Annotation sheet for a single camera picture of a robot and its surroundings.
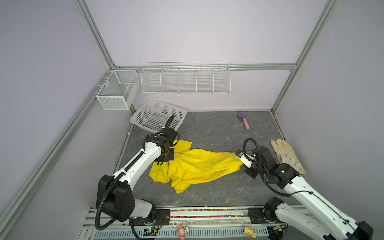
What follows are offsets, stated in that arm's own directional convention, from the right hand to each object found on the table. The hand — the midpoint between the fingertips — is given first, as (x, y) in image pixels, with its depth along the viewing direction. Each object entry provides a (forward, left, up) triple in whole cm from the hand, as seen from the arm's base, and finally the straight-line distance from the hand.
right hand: (247, 161), depth 78 cm
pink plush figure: (-30, +34, -10) cm, 46 cm away
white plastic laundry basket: (+46, +64, -13) cm, 80 cm away
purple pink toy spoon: (+48, -8, -14) cm, 50 cm away
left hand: (+2, +44, -1) cm, 44 cm away
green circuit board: (-29, +50, -15) cm, 60 cm away
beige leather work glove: (+10, -30, -12) cm, 34 cm away
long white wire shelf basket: (+53, +34, +17) cm, 65 cm away
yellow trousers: (0, +32, -3) cm, 32 cm away
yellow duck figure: (-30, +3, -10) cm, 31 cm away
